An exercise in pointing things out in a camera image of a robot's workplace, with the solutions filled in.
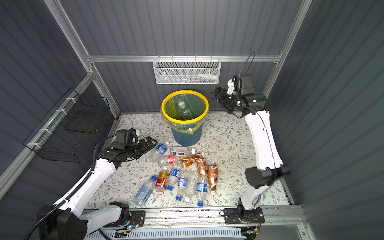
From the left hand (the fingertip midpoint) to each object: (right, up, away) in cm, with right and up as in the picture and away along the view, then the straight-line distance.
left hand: (152, 145), depth 80 cm
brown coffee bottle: (+18, -11, +8) cm, 23 cm away
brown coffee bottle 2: (+27, -13, +7) cm, 31 cm away
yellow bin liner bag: (+16, +21, +17) cm, 32 cm away
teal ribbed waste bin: (+18, +1, +25) cm, 31 cm away
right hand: (+33, +22, -11) cm, 41 cm away
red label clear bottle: (+9, -10, +9) cm, 16 cm away
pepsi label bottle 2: (+16, -21, 0) cm, 27 cm away
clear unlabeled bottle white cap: (+22, -18, +2) cm, 28 cm away
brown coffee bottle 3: (+33, -18, +3) cm, 38 cm away
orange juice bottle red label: (+5, -19, +1) cm, 20 cm away
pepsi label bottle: (+12, -17, +3) cm, 21 cm away
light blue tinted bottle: (-3, -24, -2) cm, 24 cm away
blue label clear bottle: (+1, -5, +14) cm, 14 cm away
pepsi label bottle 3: (+27, -23, -3) cm, 35 cm away
